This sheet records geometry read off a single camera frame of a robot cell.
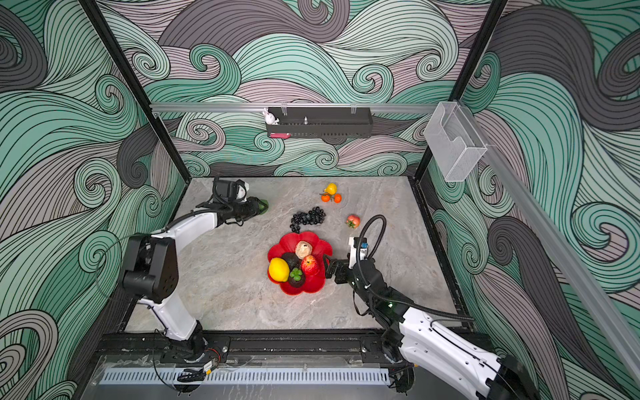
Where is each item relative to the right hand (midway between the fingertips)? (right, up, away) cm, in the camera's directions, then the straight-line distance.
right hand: (332, 257), depth 78 cm
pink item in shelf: (-18, +42, +12) cm, 48 cm away
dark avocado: (-13, -4, +10) cm, 17 cm away
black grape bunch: (-6, +12, +23) cm, 26 cm away
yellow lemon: (-18, -6, +6) cm, 20 cm away
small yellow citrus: (+2, +23, +35) cm, 42 cm away
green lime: (-25, +16, +14) cm, 33 cm away
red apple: (-8, -4, +8) cm, 12 cm away
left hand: (-25, +16, +15) cm, 34 cm away
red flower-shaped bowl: (-4, 0, +15) cm, 15 cm away
